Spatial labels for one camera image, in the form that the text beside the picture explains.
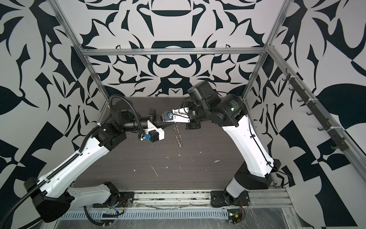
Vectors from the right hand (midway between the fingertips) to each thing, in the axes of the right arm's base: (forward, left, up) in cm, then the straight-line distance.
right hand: (178, 113), depth 58 cm
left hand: (-1, +2, 0) cm, 2 cm away
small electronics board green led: (-31, -26, -43) cm, 59 cm away
